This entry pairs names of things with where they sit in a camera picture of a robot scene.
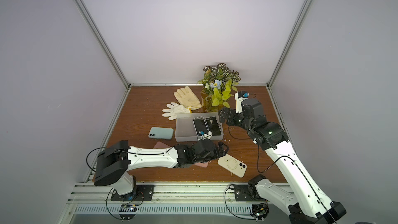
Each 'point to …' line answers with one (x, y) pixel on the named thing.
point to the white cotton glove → (173, 109)
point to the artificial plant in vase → (218, 82)
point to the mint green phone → (160, 132)
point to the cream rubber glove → (186, 97)
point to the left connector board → (127, 211)
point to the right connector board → (259, 211)
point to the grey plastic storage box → (185, 129)
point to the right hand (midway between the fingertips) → (227, 109)
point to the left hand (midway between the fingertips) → (227, 153)
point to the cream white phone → (233, 165)
